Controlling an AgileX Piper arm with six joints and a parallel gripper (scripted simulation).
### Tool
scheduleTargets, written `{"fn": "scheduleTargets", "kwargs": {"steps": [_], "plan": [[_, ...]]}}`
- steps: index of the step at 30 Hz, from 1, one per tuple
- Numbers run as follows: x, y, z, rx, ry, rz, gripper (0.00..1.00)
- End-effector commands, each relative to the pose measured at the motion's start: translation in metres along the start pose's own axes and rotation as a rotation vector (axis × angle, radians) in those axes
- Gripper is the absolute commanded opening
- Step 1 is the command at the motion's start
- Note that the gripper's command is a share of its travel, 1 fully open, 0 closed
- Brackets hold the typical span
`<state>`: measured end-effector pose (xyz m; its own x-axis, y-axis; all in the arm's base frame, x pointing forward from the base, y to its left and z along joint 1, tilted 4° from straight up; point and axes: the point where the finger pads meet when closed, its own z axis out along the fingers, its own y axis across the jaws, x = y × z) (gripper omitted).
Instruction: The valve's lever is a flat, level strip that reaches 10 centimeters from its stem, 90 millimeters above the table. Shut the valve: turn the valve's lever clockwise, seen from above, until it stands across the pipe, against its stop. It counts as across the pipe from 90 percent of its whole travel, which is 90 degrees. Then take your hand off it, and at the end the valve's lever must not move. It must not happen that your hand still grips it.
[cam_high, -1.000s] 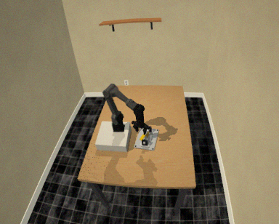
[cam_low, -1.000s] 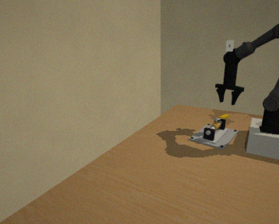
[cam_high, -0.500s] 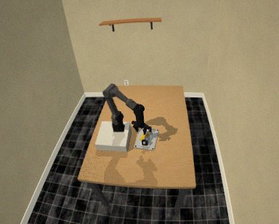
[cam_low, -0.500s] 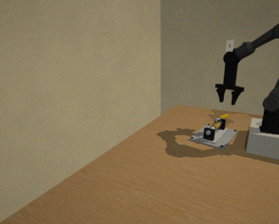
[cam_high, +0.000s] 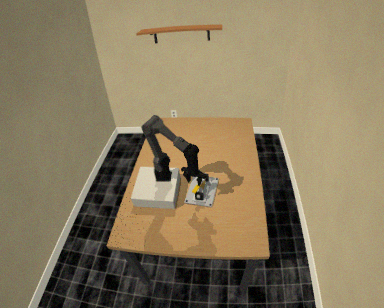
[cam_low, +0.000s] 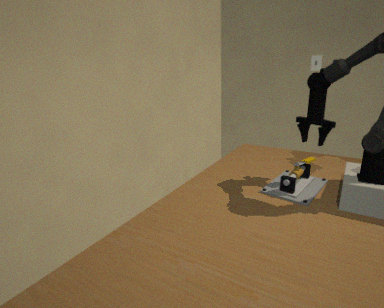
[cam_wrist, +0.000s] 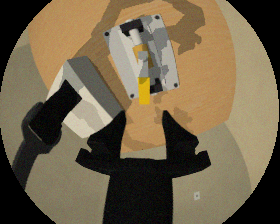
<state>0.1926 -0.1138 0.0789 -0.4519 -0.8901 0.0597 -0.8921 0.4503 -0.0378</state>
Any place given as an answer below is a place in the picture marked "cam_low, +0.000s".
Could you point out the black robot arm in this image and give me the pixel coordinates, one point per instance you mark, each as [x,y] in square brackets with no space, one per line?
[372,167]

